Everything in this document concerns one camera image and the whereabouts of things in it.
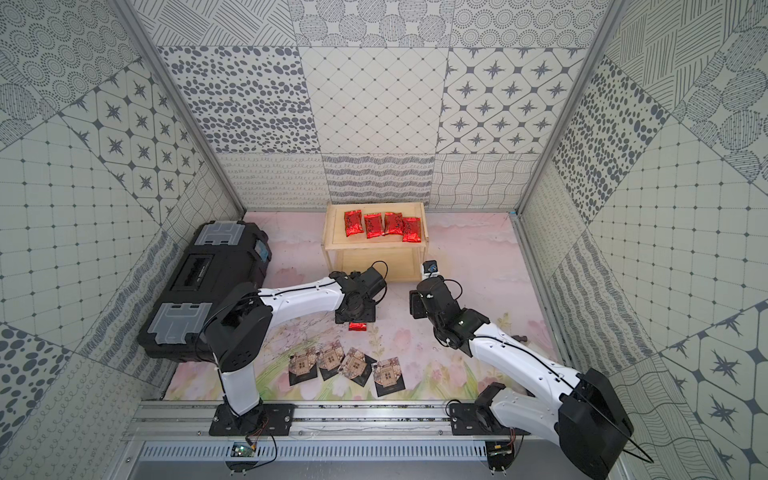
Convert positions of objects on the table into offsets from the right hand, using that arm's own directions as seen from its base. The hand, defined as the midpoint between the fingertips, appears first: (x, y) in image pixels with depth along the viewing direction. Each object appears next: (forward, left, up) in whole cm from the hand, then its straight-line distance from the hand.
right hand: (423, 294), depth 84 cm
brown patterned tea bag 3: (-17, +19, -11) cm, 27 cm away
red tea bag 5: (-5, +20, -12) cm, 24 cm away
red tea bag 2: (+17, +9, +12) cm, 22 cm away
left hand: (-1, +17, -9) cm, 19 cm away
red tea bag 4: (+17, +20, +12) cm, 29 cm away
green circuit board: (-36, +45, -13) cm, 59 cm away
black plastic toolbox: (+8, +60, +6) cm, 61 cm away
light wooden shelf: (+13, +8, +11) cm, 19 cm away
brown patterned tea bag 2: (-15, +27, -12) cm, 33 cm away
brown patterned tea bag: (-17, +34, -11) cm, 39 cm away
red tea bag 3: (+16, +15, +12) cm, 25 cm away
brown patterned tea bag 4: (-19, +10, -13) cm, 25 cm away
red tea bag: (+14, +4, +12) cm, 19 cm away
